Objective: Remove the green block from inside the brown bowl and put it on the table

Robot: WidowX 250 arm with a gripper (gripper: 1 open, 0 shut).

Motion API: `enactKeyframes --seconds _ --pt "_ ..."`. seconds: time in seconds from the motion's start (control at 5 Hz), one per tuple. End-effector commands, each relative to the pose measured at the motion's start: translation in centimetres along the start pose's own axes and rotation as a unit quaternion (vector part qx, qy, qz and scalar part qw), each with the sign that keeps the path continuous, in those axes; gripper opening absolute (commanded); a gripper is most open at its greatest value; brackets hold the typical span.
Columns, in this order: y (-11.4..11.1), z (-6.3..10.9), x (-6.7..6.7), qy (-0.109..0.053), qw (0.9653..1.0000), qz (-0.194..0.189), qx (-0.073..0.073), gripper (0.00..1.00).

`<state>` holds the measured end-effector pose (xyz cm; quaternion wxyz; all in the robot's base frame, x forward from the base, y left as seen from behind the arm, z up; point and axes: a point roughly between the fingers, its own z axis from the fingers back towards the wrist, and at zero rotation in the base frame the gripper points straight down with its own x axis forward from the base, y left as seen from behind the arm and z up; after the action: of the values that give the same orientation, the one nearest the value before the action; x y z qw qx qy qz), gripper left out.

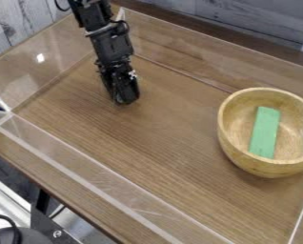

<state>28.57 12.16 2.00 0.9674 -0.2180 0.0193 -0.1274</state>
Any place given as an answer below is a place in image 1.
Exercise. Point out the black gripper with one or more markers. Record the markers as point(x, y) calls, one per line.
point(114, 50)

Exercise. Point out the green rectangular block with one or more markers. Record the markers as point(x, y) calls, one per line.
point(265, 132)

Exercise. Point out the brown wooden bowl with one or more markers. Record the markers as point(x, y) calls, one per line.
point(237, 117)

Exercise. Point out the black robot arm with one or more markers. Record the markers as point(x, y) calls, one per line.
point(92, 14)

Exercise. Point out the clear acrylic tray walls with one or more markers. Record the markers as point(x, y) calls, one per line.
point(141, 168)

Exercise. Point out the black metal bracket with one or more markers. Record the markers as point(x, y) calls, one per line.
point(51, 230)

